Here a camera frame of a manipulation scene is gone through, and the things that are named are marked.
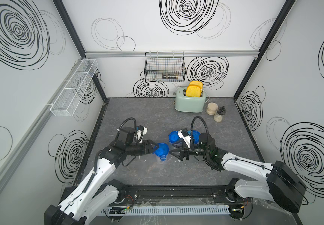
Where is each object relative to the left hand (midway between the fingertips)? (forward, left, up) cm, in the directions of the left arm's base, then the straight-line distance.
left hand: (155, 147), depth 72 cm
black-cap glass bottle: (+33, -45, -14) cm, 58 cm away
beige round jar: (+38, -40, -11) cm, 56 cm away
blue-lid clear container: (0, -3, -4) cm, 5 cm away
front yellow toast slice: (+42, -24, +2) cm, 48 cm away
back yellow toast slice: (+49, -27, +5) cm, 56 cm away
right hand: (-1, -8, -1) cm, 8 cm away
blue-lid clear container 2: (+8, -10, -4) cm, 14 cm away
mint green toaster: (+40, -18, -9) cm, 45 cm away
